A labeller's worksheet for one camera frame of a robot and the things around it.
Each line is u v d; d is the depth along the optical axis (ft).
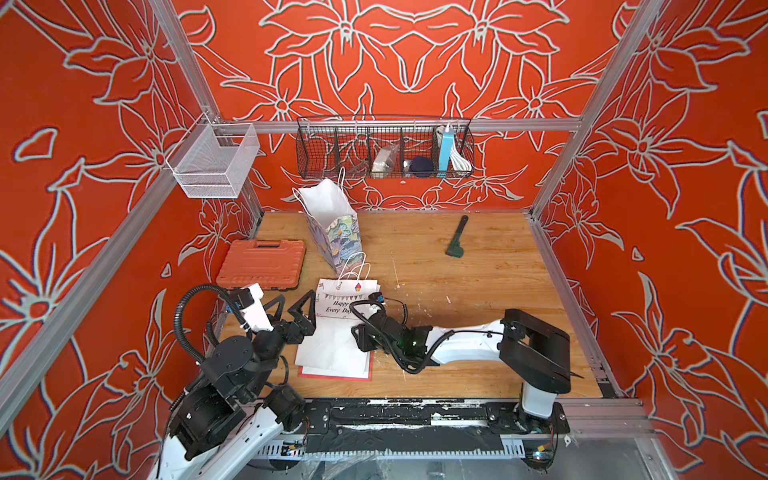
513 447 2.29
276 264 3.20
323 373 2.65
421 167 3.11
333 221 2.72
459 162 2.99
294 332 1.75
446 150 2.80
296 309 1.73
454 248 3.52
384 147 3.14
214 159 3.08
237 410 1.45
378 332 2.00
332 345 2.66
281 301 2.07
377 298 2.46
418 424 2.39
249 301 1.67
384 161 3.01
